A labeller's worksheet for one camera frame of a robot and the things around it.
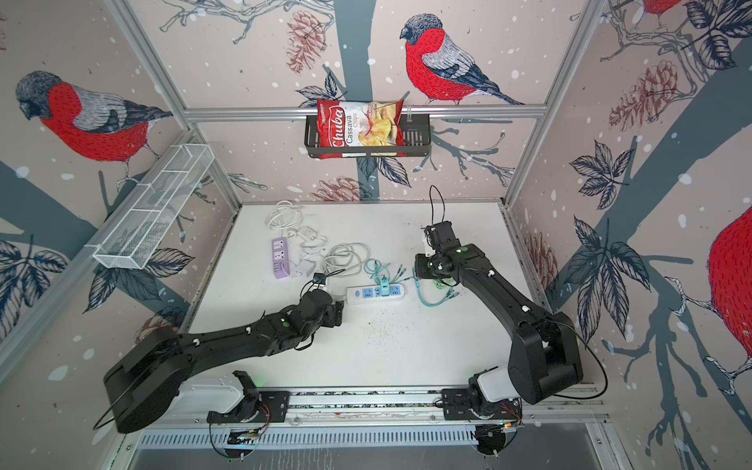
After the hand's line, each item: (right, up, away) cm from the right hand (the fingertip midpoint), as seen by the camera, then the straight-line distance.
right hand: (415, 271), depth 86 cm
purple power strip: (-46, +3, +16) cm, 49 cm away
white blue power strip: (-16, -8, +7) cm, 19 cm away
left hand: (-25, -10, +1) cm, 27 cm away
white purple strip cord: (-47, +18, +21) cm, 55 cm away
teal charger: (-9, -5, +2) cm, 11 cm away
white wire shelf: (-72, +10, -15) cm, 75 cm away
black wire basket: (+2, +42, +9) cm, 43 cm away
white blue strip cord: (-23, +2, +17) cm, 29 cm away
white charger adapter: (-39, +11, +24) cm, 47 cm away
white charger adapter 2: (-37, -1, +13) cm, 39 cm away
